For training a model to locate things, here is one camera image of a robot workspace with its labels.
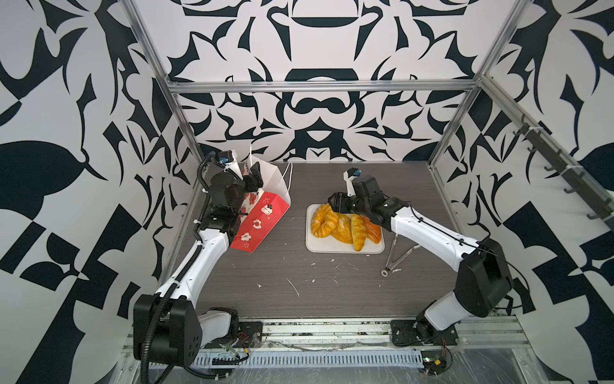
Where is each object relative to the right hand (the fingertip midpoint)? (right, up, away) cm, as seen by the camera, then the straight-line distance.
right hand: (335, 198), depth 84 cm
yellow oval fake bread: (+4, -13, +7) cm, 15 cm away
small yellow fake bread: (+9, -12, +5) cm, 16 cm away
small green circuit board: (+28, -47, -13) cm, 56 cm away
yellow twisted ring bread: (-4, -9, +8) cm, 12 cm away
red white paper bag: (-24, -3, -6) cm, 25 cm away
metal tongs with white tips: (+20, -25, +2) cm, 32 cm away
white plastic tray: (-2, -18, +6) cm, 19 cm away
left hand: (-29, +12, -8) cm, 33 cm away
